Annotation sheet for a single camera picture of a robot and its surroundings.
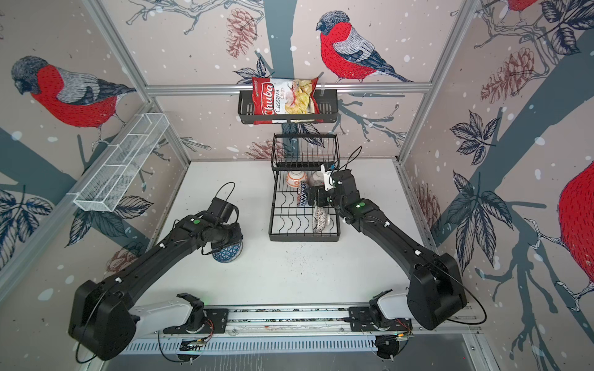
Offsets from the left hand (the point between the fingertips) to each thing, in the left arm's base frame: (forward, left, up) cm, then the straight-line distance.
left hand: (240, 237), depth 81 cm
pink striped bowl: (+31, -29, -4) cm, 43 cm away
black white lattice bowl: (+8, -29, 0) cm, 30 cm away
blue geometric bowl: (-3, +6, -8) cm, 10 cm away
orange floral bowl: (+32, -19, -5) cm, 38 cm away
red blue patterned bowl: (+20, -23, -1) cm, 30 cm away
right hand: (+13, -27, +10) cm, 31 cm away
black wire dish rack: (+46, -20, -8) cm, 51 cm away
